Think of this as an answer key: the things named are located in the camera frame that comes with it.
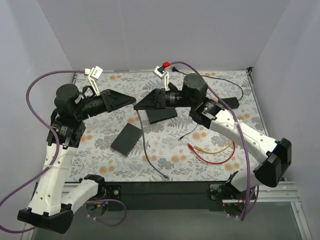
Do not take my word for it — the yellow ethernet cable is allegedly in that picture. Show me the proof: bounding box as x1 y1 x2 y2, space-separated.
194 139 236 154

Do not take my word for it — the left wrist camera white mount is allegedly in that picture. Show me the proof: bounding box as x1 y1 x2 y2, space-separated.
84 66 103 96

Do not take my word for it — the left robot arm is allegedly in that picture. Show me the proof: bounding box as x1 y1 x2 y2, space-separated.
17 83 136 234

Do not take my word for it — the red ethernet cable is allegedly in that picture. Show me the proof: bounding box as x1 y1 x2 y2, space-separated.
187 139 237 165

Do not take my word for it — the grey ethernet cable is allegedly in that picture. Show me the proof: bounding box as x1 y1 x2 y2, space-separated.
133 101 171 180

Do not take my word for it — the floral patterned table mat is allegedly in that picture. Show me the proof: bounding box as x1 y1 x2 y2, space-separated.
66 70 266 182

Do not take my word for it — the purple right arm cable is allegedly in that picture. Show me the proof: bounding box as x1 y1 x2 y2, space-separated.
169 61 261 222

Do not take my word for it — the thin black power cable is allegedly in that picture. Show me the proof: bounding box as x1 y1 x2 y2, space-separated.
172 65 244 141

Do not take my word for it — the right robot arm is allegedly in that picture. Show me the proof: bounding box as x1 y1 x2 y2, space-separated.
134 73 292 196

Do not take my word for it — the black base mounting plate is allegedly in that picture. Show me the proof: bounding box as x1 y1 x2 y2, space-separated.
77 181 247 218

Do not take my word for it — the black network switch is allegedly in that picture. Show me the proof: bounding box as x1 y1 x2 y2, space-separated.
110 123 142 157
146 108 178 124

